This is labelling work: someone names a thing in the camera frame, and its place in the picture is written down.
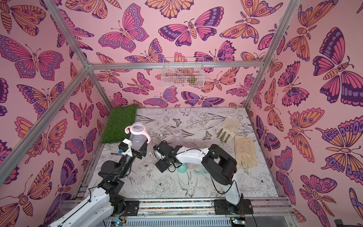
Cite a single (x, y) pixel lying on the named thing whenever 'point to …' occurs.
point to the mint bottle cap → (183, 169)
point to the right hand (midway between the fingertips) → (163, 161)
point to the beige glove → (246, 154)
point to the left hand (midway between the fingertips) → (141, 135)
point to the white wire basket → (183, 72)
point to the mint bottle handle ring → (201, 172)
